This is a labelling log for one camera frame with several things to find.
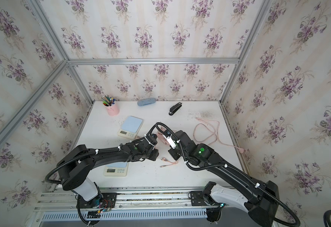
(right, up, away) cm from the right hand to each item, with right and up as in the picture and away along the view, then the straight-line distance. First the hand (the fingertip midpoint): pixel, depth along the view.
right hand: (174, 145), depth 75 cm
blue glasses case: (-21, +27, +41) cm, 53 cm away
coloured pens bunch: (-49, +27, +30) cm, 63 cm away
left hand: (-9, -8, +12) cm, 17 cm away
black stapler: (+2, +21, +36) cm, 42 cm away
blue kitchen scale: (-34, -16, +7) cm, 38 cm away
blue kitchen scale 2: (-31, +7, +28) cm, 42 cm away
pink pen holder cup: (-45, +20, +31) cm, 58 cm away
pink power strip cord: (+47, -8, +20) cm, 51 cm away
